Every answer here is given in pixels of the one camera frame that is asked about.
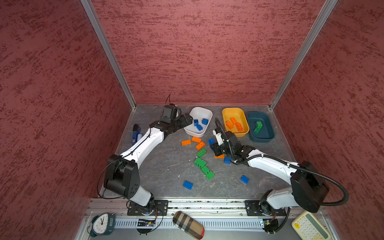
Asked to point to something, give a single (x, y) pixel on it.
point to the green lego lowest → (210, 175)
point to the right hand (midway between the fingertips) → (211, 148)
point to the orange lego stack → (239, 127)
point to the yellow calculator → (308, 226)
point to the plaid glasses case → (189, 225)
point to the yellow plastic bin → (239, 115)
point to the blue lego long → (211, 141)
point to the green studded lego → (201, 152)
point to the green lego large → (200, 162)
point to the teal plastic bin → (266, 134)
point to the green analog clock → (103, 224)
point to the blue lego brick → (196, 122)
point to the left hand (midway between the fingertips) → (187, 123)
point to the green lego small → (259, 124)
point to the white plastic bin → (199, 113)
